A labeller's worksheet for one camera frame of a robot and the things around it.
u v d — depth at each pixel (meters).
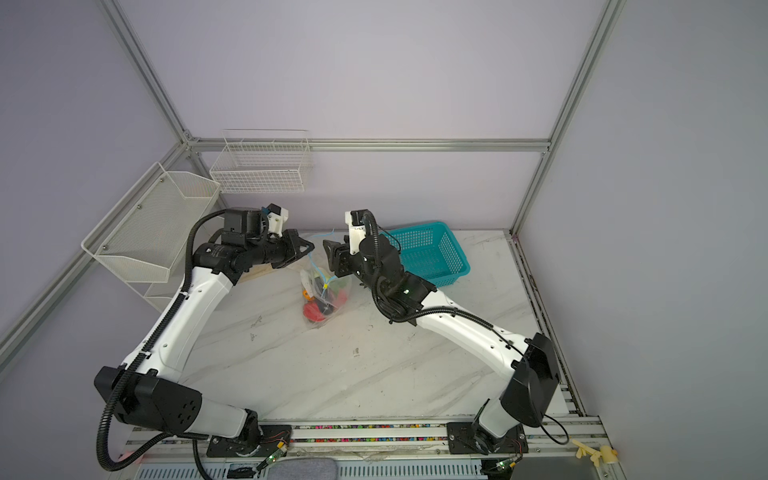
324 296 0.88
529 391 0.39
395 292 0.54
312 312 0.86
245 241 0.57
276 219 0.70
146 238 0.78
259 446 0.72
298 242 0.66
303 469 0.68
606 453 0.70
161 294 0.74
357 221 0.57
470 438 0.74
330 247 0.66
